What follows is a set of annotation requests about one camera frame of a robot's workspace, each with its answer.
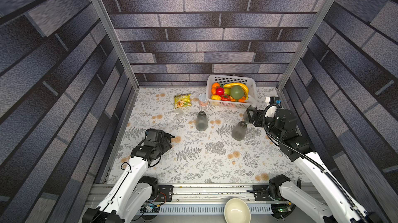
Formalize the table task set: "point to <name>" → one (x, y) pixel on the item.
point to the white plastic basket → (250, 82)
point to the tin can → (203, 99)
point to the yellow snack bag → (182, 100)
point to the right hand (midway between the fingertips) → (251, 109)
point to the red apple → (220, 91)
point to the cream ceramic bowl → (236, 210)
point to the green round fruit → (237, 92)
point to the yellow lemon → (216, 97)
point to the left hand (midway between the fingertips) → (167, 144)
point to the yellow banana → (243, 85)
